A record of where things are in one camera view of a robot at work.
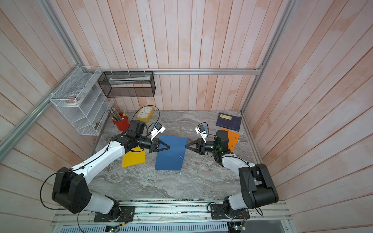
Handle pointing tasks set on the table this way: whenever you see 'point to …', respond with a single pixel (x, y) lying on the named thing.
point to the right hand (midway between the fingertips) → (187, 147)
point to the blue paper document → (171, 159)
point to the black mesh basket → (127, 84)
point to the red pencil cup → (123, 124)
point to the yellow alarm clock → (144, 113)
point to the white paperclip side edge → (182, 157)
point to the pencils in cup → (115, 115)
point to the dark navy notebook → (229, 121)
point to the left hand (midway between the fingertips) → (167, 149)
